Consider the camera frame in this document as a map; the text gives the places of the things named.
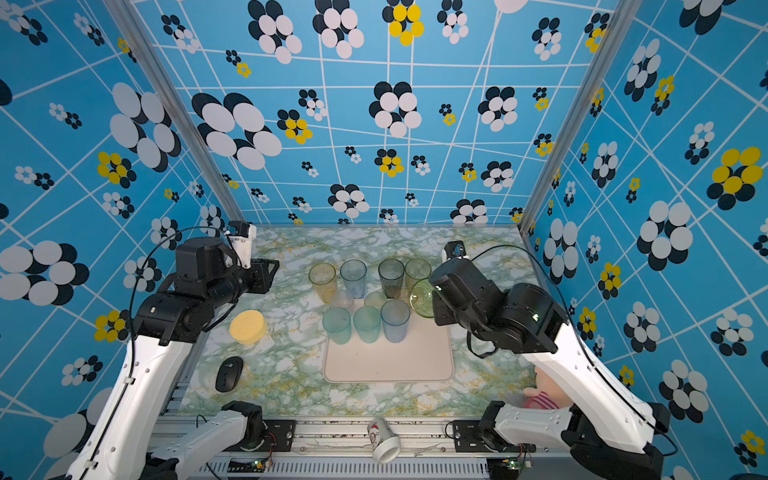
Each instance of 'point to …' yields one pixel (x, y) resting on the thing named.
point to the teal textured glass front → (337, 322)
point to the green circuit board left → (256, 466)
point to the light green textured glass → (375, 299)
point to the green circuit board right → (511, 464)
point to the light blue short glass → (395, 315)
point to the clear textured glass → (342, 299)
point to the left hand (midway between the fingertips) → (273, 261)
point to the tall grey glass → (391, 272)
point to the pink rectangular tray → (427, 355)
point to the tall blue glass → (353, 273)
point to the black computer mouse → (228, 374)
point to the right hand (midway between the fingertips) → (443, 294)
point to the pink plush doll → (546, 395)
